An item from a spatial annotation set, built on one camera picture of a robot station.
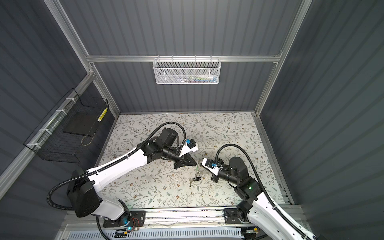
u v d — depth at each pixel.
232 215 0.73
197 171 0.91
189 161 0.67
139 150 0.54
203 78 0.92
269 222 0.57
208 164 0.58
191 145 0.62
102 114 0.81
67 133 0.72
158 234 0.77
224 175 0.62
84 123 0.75
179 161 0.63
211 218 0.75
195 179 0.82
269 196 0.51
